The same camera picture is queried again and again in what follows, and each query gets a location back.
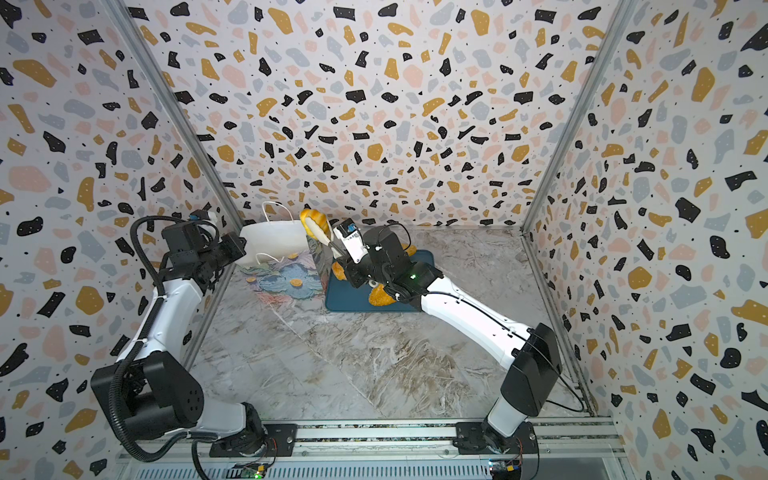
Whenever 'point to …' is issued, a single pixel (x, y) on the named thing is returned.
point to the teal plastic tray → (341, 297)
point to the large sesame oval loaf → (378, 296)
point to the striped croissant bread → (320, 218)
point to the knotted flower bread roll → (339, 271)
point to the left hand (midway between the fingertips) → (243, 233)
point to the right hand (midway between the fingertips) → (336, 251)
